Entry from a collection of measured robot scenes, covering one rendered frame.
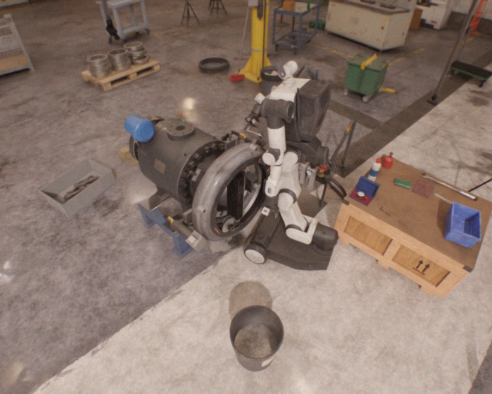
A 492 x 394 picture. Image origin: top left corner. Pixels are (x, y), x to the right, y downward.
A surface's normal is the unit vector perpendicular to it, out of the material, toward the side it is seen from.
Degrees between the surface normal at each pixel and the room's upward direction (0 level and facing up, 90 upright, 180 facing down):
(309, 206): 0
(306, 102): 91
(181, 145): 20
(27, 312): 0
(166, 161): 50
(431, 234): 0
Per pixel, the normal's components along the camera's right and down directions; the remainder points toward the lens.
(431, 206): 0.00, -0.71
